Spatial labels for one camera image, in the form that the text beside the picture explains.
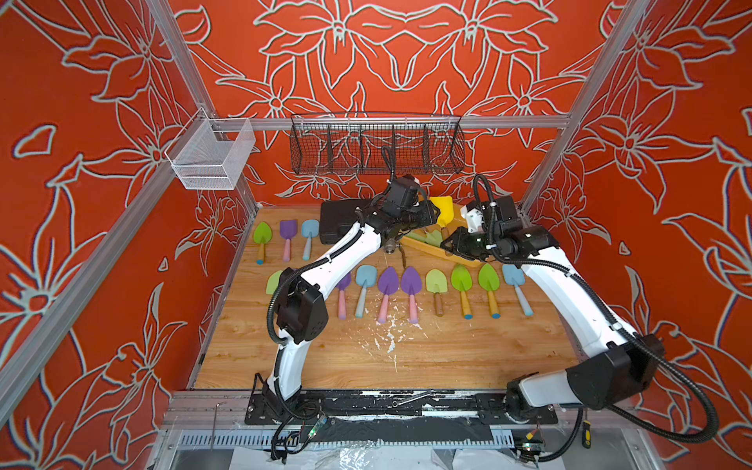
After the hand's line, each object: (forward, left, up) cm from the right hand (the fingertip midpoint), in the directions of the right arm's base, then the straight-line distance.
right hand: (444, 240), depth 76 cm
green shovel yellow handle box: (+21, +63, -24) cm, 71 cm away
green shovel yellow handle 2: (+4, -20, -25) cm, 32 cm away
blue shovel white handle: (+3, +22, -25) cm, 33 cm away
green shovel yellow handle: (+4, -11, -26) cm, 29 cm away
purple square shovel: (+25, +54, -25) cm, 64 cm away
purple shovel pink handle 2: (+2, +6, -26) cm, 27 cm away
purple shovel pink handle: (+2, +14, -26) cm, 30 cm away
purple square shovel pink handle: (-4, +30, -24) cm, 39 cm away
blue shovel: (+26, +46, -26) cm, 59 cm away
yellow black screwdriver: (-39, -34, -26) cm, 58 cm away
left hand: (+10, +1, +2) cm, 10 cm away
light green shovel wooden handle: (+3, -2, -26) cm, 26 cm away
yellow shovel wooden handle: (+10, -1, +3) cm, 10 cm away
